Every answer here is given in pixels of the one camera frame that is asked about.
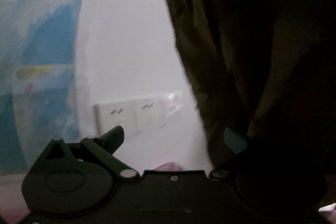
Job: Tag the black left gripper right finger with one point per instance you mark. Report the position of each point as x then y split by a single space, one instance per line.
224 149

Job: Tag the white wall socket panel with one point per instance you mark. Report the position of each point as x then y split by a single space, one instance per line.
137 115

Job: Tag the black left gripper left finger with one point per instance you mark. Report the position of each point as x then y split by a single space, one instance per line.
100 151

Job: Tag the colourful wall map poster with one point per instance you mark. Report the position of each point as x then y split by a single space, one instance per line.
37 78

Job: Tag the brown puffer jacket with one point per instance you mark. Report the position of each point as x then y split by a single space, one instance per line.
265 69

